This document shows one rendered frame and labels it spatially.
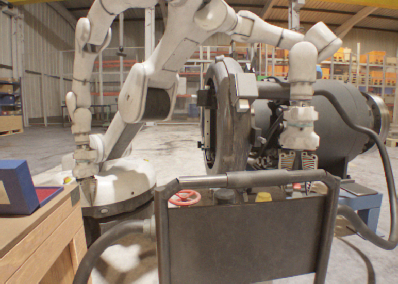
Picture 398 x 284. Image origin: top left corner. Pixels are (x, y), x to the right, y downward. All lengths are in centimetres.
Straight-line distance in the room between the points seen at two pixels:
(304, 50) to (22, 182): 70
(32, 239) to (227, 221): 39
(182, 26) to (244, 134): 48
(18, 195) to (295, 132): 65
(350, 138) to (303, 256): 90
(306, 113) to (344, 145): 84
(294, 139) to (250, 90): 31
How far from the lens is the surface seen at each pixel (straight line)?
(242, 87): 81
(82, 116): 89
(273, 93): 88
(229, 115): 89
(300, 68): 58
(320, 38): 61
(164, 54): 78
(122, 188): 108
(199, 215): 42
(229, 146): 90
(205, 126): 125
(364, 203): 136
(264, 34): 91
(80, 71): 87
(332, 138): 126
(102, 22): 79
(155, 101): 85
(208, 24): 81
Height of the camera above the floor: 69
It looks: 7 degrees down
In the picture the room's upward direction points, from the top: straight up
